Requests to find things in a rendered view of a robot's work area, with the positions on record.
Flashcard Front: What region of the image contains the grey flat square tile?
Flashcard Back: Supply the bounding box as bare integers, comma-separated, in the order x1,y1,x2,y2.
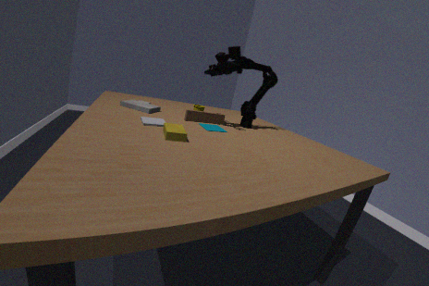
141,117,166,127

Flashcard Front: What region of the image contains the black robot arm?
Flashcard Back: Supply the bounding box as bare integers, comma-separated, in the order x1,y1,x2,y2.
215,46,277,129

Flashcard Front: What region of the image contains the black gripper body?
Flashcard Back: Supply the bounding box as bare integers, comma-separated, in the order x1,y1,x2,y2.
221,61,235,74

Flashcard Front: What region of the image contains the yellow flat block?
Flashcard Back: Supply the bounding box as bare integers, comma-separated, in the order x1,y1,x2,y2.
163,123,187,143

